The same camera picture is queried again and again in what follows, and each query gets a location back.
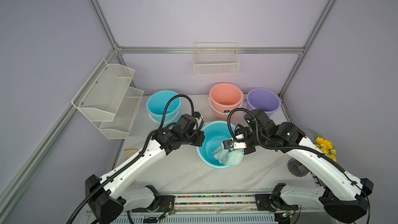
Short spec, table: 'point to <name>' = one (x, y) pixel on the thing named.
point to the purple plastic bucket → (263, 99)
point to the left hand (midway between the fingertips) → (202, 139)
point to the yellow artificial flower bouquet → (325, 146)
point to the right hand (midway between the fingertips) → (233, 140)
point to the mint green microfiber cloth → (231, 157)
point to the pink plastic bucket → (225, 97)
